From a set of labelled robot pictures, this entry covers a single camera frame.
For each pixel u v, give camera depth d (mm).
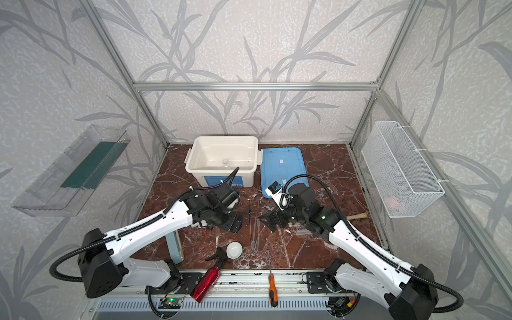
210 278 722
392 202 726
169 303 714
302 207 571
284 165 1105
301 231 845
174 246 787
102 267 381
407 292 378
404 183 612
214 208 578
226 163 1027
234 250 807
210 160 1113
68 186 632
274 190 641
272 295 694
